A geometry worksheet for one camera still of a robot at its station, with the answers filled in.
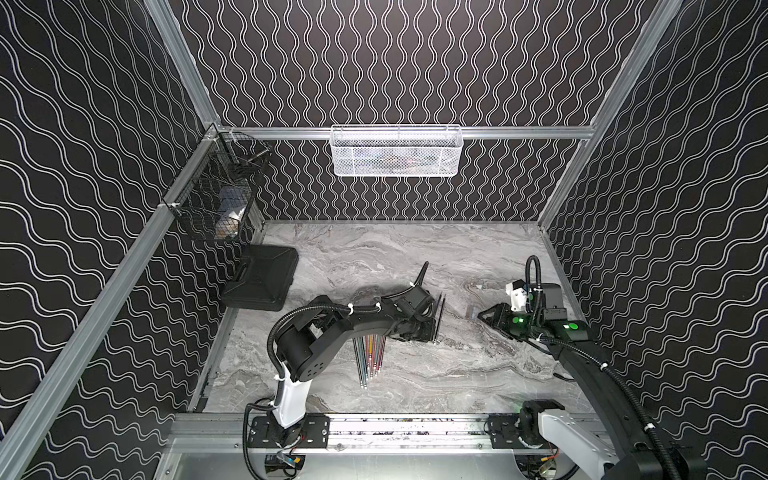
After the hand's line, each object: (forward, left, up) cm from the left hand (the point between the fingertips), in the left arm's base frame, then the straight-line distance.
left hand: (435, 331), depth 89 cm
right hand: (0, -12, +11) cm, 16 cm away
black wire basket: (+33, +72, +23) cm, 82 cm away
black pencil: (+6, -2, -3) cm, 7 cm away
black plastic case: (+14, +56, +2) cm, 58 cm away
